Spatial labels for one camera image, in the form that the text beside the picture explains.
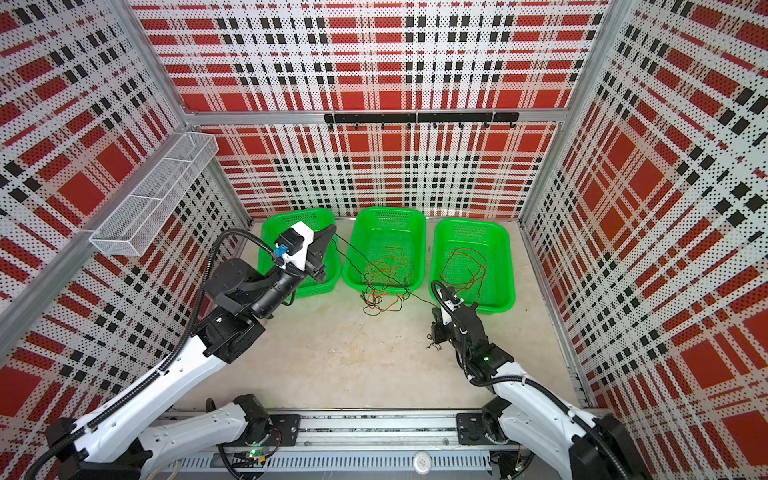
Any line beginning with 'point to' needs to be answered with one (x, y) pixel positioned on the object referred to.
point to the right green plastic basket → (475, 257)
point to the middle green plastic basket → (386, 249)
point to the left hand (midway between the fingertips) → (335, 225)
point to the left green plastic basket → (271, 226)
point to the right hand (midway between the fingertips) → (438, 310)
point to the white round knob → (422, 462)
